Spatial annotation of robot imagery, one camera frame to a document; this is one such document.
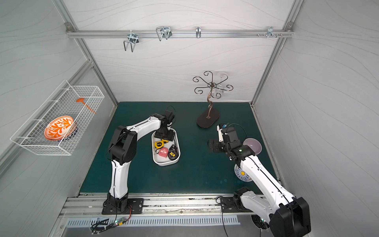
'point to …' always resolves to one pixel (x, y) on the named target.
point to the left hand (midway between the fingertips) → (167, 138)
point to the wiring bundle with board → (102, 224)
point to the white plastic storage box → (165, 161)
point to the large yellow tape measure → (160, 144)
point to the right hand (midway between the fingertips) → (216, 141)
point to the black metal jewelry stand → (211, 116)
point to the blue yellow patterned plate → (241, 174)
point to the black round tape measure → (173, 152)
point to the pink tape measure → (163, 152)
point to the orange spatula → (81, 99)
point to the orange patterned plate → (59, 128)
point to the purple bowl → (255, 144)
